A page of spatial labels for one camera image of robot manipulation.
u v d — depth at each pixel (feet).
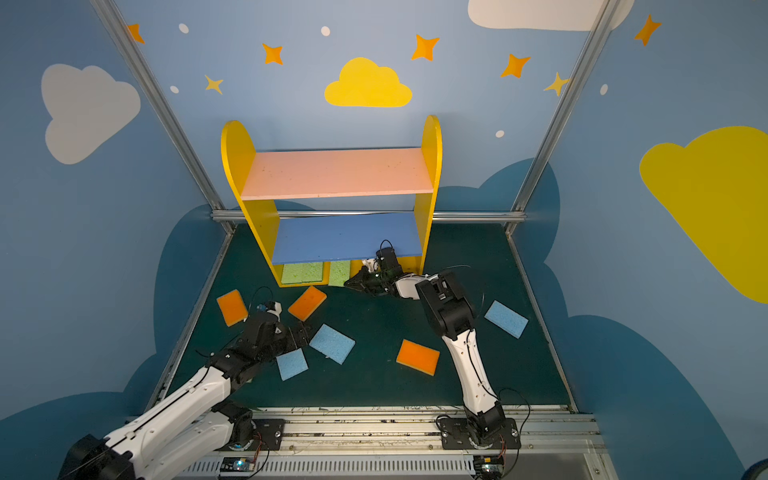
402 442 2.43
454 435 2.44
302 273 3.41
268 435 2.47
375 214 4.04
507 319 3.12
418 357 2.87
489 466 2.35
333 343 2.90
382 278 2.93
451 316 2.02
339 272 3.34
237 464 2.33
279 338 2.35
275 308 2.58
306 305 3.22
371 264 3.29
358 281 3.05
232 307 3.21
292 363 2.77
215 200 3.75
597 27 2.36
